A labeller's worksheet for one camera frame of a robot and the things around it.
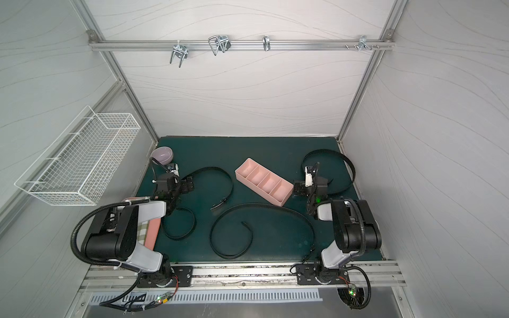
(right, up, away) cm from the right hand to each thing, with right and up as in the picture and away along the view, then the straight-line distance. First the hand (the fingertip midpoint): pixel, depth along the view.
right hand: (305, 178), depth 96 cm
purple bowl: (-77, +11, +13) cm, 79 cm away
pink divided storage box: (-15, -5, -3) cm, 16 cm away
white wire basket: (-87, +7, -29) cm, 91 cm away
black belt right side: (+12, +14, +17) cm, 25 cm away
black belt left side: (-56, -13, -7) cm, 58 cm away
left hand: (-60, 0, -1) cm, 60 cm away
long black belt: (-26, -22, -11) cm, 36 cm away
